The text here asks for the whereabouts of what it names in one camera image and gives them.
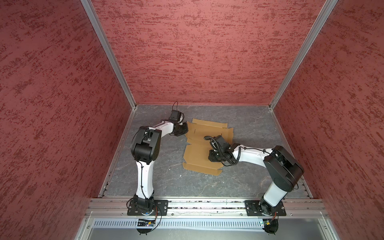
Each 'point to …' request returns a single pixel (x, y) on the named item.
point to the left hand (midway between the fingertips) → (187, 132)
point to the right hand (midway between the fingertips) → (209, 161)
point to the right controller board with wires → (271, 226)
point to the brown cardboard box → (196, 154)
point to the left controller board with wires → (147, 222)
